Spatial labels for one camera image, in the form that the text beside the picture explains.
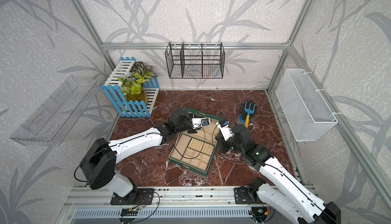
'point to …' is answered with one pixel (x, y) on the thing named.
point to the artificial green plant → (133, 87)
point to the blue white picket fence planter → (113, 88)
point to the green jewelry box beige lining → (195, 151)
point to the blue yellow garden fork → (249, 112)
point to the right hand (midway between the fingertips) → (216, 136)
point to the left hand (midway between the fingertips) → (202, 117)
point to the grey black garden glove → (243, 114)
